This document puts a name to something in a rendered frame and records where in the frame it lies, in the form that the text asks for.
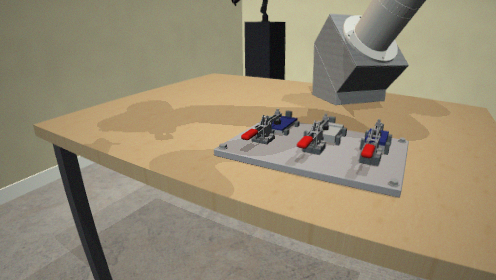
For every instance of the toggle clamp with red handle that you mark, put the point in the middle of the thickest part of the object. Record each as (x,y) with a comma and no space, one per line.
(263,133)
(368,150)
(318,145)

